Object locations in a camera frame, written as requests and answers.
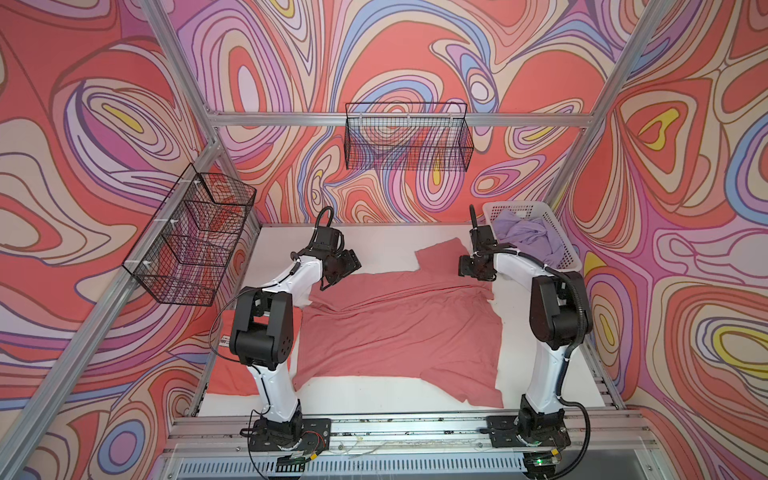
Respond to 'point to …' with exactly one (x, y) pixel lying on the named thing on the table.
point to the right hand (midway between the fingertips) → (472, 274)
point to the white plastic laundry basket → (537, 209)
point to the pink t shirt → (425, 322)
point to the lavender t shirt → (532, 237)
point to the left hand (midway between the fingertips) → (359, 264)
